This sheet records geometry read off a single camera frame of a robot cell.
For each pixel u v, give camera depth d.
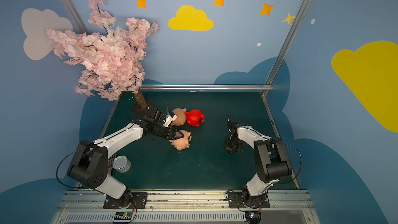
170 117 0.82
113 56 0.68
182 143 0.86
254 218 0.73
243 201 0.73
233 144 0.79
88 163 0.44
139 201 0.74
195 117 0.98
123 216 0.73
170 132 0.76
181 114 0.98
